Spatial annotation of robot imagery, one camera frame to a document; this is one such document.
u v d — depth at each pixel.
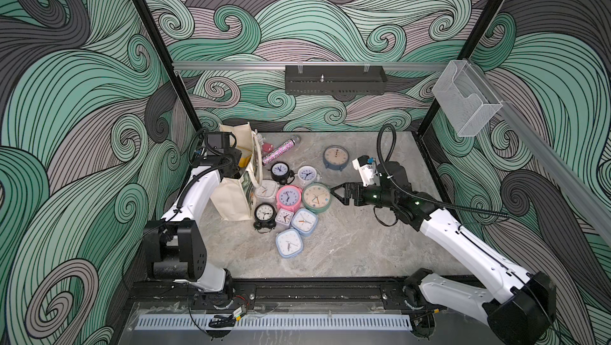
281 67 0.95
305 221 0.87
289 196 0.95
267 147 1.13
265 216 0.88
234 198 0.81
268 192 0.94
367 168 0.67
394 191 0.56
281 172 1.02
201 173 0.55
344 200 0.65
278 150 1.10
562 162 0.58
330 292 0.74
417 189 1.00
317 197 0.94
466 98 0.78
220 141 0.66
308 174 1.01
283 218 0.88
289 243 0.81
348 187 0.65
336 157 1.08
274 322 0.70
